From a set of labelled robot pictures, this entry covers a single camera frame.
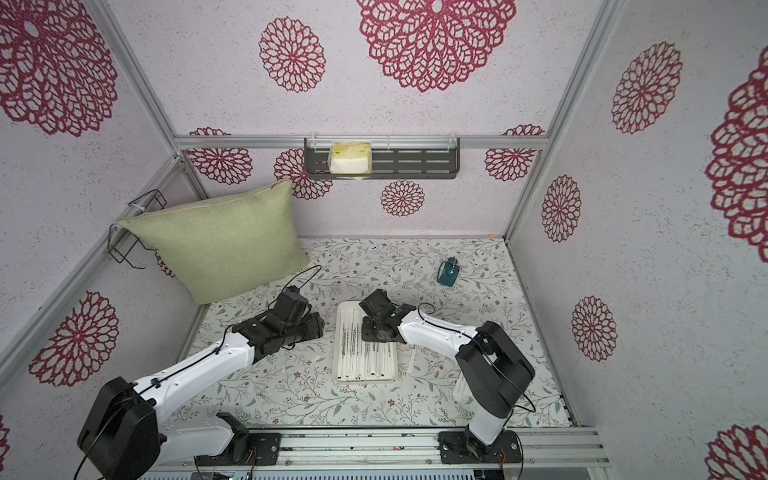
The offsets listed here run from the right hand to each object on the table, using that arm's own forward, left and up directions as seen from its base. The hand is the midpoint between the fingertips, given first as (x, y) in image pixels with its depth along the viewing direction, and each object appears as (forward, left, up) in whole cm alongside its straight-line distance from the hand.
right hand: (366, 329), depth 89 cm
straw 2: (-2, +4, -5) cm, 7 cm away
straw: (-4, +8, -4) cm, 9 cm away
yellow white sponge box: (+40, +5, +32) cm, 51 cm away
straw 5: (-8, -3, -2) cm, 9 cm away
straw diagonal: (-7, -5, -4) cm, 10 cm away
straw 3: (-1, +2, -5) cm, 5 cm away
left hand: (-1, +14, +4) cm, 15 cm away
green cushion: (+13, +37, +23) cm, 45 cm away
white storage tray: (+11, +8, -5) cm, 14 cm away
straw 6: (-15, -28, -6) cm, 32 cm away
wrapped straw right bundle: (-7, -8, -5) cm, 12 cm away
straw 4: (-8, -1, -4) cm, 9 cm away
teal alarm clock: (+22, -27, 0) cm, 35 cm away
